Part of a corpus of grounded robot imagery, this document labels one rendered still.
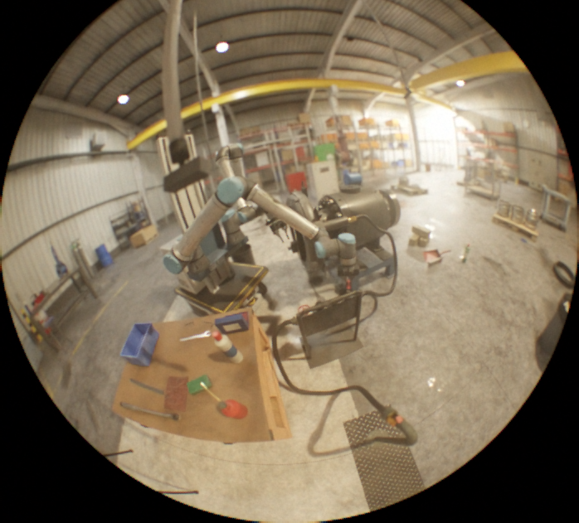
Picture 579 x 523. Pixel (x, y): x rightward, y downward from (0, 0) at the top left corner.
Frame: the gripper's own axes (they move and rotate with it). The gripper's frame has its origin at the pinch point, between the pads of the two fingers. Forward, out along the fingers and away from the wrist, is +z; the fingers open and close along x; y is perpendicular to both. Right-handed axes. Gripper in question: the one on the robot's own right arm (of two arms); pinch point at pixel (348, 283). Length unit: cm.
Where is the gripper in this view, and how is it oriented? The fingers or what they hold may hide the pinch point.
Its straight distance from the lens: 111.0
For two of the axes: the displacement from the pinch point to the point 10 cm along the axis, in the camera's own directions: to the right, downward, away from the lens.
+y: 2.6, -4.3, 8.7
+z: 2.0, 9.0, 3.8
